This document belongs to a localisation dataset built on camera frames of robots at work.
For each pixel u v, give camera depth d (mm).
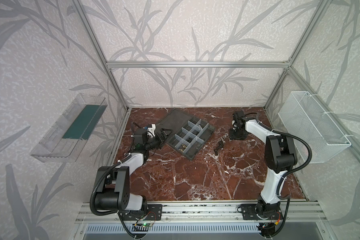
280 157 524
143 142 703
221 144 987
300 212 753
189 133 992
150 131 823
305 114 689
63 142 634
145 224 707
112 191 429
